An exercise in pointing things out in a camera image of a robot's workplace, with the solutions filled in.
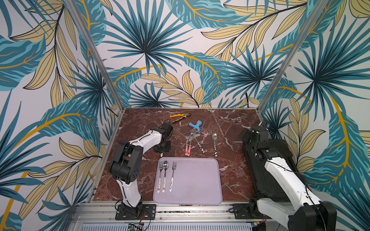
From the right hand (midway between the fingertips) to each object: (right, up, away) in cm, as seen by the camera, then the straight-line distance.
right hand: (249, 133), depth 82 cm
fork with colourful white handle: (-52, -21, +6) cm, 56 cm away
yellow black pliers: (-38, +12, +31) cm, 51 cm away
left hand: (-51, -12, +11) cm, 53 cm away
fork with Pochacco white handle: (-44, -21, +6) cm, 49 cm away
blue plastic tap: (-28, +3, +25) cm, 37 cm away
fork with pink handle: (-36, -4, +21) cm, 42 cm away
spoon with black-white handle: (-16, -4, +20) cm, 26 cm away
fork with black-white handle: (-30, -3, +21) cm, 37 cm away
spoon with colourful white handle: (-49, -20, +6) cm, 53 cm away
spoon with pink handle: (-33, -3, +21) cm, 39 cm away
